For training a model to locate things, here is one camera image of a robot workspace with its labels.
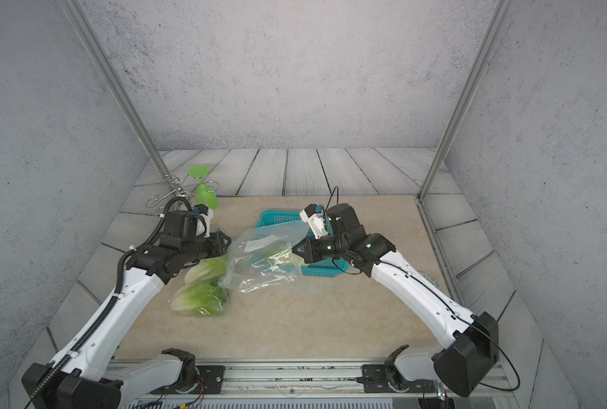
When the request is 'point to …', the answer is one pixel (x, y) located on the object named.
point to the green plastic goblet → (204, 197)
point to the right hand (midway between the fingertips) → (294, 250)
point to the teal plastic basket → (325, 267)
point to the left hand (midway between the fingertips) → (230, 239)
